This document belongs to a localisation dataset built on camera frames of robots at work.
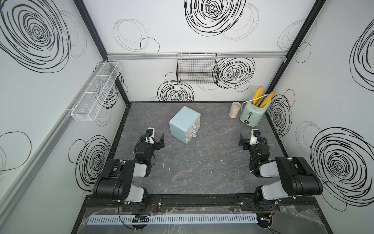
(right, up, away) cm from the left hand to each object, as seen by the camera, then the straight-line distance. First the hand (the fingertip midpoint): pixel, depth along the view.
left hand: (155, 133), depth 89 cm
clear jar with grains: (+54, +15, +16) cm, 59 cm away
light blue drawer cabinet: (+19, +5, -2) cm, 19 cm away
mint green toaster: (+63, +11, +7) cm, 64 cm away
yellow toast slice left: (+68, +26, +9) cm, 73 cm away
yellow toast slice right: (+72, +21, +6) cm, 75 cm away
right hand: (+59, -1, 0) cm, 59 cm away
